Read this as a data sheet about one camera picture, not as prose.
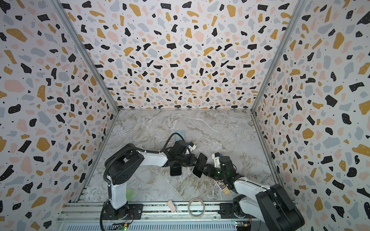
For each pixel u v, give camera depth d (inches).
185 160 32.0
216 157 32.6
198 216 28.5
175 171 34.5
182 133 43.1
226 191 31.4
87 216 28.8
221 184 32.1
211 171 30.4
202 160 35.4
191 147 34.3
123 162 20.7
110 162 17.5
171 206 29.4
